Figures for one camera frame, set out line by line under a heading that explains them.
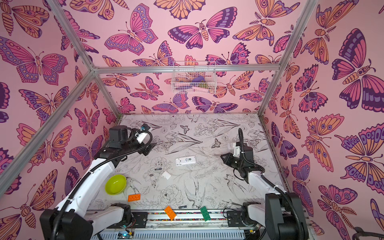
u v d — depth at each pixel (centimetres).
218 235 70
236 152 81
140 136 68
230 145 100
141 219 73
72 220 38
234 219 73
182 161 94
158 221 75
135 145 68
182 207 78
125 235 73
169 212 75
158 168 92
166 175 88
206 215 74
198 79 95
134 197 80
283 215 41
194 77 96
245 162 68
